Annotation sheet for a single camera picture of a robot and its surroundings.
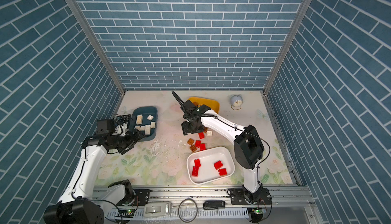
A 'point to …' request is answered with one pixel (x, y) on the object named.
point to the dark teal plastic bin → (144, 119)
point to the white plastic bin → (209, 165)
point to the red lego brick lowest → (202, 146)
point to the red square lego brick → (201, 135)
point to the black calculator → (123, 119)
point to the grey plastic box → (157, 208)
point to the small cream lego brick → (209, 133)
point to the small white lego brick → (150, 117)
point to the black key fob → (211, 205)
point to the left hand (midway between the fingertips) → (143, 139)
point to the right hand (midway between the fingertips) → (188, 131)
